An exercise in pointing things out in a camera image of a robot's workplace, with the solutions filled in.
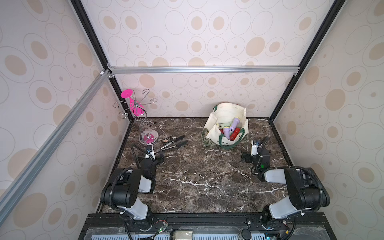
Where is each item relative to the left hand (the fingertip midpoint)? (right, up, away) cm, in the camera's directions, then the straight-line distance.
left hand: (155, 147), depth 90 cm
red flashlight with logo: (+51, +9, +10) cm, 53 cm away
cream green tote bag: (+34, +8, +4) cm, 35 cm away
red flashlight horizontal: (+42, +10, +12) cm, 45 cm away
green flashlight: (+43, +14, +13) cm, 47 cm away
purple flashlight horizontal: (+52, +17, +13) cm, 56 cm away
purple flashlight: (+45, +10, +10) cm, 47 cm away
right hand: (+63, -2, +5) cm, 63 cm away
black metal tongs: (+7, +2, +15) cm, 16 cm away
